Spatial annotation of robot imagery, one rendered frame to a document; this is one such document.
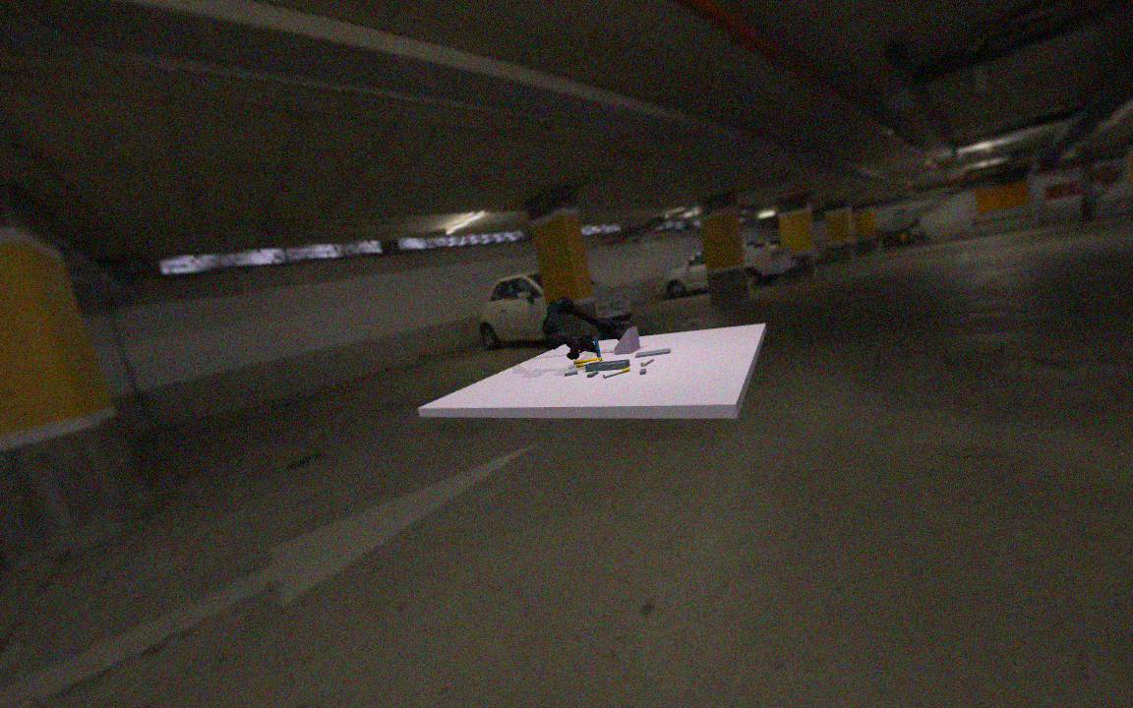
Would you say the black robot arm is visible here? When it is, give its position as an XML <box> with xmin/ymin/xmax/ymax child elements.
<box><xmin>544</xmin><ymin>296</ymin><xmax>625</xmax><ymax>350</ymax></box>

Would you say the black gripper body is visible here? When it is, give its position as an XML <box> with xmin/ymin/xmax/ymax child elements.
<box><xmin>567</xmin><ymin>332</ymin><xmax>593</xmax><ymax>355</ymax></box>

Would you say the keyboard with white letter keys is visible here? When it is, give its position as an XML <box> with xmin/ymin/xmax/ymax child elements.
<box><xmin>585</xmin><ymin>359</ymin><xmax>630</xmax><ymax>373</ymax></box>

